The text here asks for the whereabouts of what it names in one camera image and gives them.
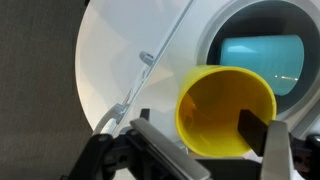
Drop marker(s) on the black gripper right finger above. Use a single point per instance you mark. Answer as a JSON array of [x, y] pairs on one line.
[[275, 150]]

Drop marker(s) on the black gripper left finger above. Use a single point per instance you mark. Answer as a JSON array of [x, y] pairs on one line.
[[170, 150]]

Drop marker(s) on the large yellow plastic cup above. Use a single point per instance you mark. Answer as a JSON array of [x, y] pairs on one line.
[[220, 116]]

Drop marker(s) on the teal plastic cup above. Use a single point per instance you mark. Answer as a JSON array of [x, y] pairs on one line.
[[263, 63]]

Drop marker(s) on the white toy kitchen cabinet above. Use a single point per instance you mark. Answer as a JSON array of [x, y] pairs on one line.
[[173, 43]]

